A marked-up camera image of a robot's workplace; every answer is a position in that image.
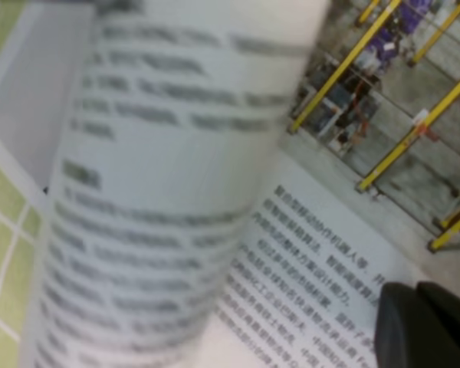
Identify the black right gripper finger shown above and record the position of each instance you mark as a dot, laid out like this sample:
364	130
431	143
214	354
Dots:
417	327

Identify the white robotics magazine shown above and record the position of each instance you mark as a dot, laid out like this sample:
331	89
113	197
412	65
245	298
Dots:
177	229

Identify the green checkered tablecloth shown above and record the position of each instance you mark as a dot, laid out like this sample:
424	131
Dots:
20	217

